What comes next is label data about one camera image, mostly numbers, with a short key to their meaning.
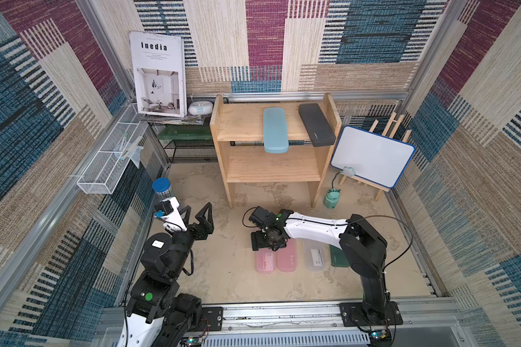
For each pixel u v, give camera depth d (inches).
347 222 20.6
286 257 32.7
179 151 46.8
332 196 37.8
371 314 25.5
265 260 32.7
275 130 27.3
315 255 33.6
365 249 19.3
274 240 29.4
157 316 17.3
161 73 30.6
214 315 29.7
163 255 17.5
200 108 34.4
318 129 28.1
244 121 29.3
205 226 22.6
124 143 31.2
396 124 34.5
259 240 31.0
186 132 37.2
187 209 26.0
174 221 21.3
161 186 33.5
